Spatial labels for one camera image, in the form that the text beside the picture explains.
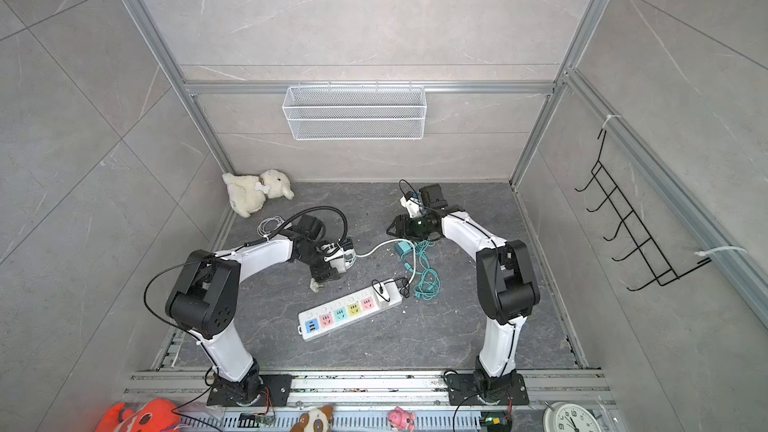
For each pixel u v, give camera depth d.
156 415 0.64
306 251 0.75
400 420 0.67
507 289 0.50
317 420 0.67
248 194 1.04
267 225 1.07
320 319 0.83
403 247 0.98
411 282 0.91
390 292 0.84
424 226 0.80
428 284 0.92
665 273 0.57
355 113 1.01
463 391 0.73
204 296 0.48
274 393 0.73
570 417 0.67
